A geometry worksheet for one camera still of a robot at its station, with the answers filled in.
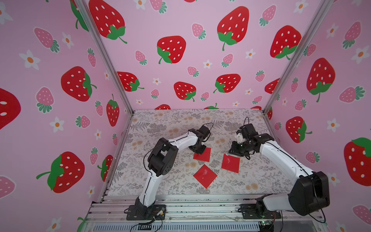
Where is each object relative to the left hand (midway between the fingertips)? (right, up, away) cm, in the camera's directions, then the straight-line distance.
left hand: (200, 151), depth 98 cm
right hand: (+19, +3, -14) cm, 23 cm away
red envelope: (+3, -3, -3) cm, 6 cm away
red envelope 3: (+2, -13, -11) cm, 17 cm away
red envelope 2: (+20, -7, -5) cm, 22 cm away
